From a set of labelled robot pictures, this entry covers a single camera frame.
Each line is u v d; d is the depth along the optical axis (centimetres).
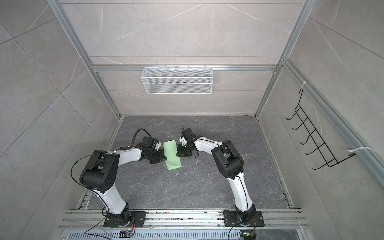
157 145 91
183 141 93
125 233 71
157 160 86
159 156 86
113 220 67
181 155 88
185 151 87
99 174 48
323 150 64
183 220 75
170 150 98
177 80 101
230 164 56
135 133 79
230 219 73
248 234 70
